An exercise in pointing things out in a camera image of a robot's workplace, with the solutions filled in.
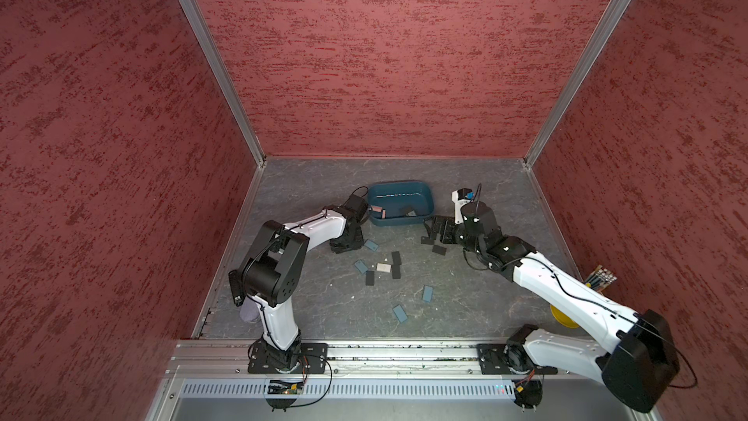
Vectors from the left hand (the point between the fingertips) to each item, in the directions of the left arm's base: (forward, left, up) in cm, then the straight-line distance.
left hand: (350, 250), depth 94 cm
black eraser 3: (-9, -7, -1) cm, 11 cm away
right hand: (-1, -26, +16) cm, 31 cm away
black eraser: (-3, -15, 0) cm, 15 cm away
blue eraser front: (-20, -16, 0) cm, 25 cm away
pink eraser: (+16, -9, +1) cm, 18 cm away
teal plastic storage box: (+20, -20, 0) cm, 28 cm away
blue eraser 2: (-14, -25, 0) cm, 28 cm away
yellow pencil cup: (-29, -43, +34) cm, 62 cm away
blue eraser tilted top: (+2, -7, 0) cm, 7 cm away
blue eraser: (-6, -4, +1) cm, 7 cm away
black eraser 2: (-7, -15, 0) cm, 17 cm away
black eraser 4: (+1, -30, 0) cm, 30 cm away
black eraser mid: (+14, -20, +3) cm, 25 cm away
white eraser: (-6, -11, +1) cm, 13 cm away
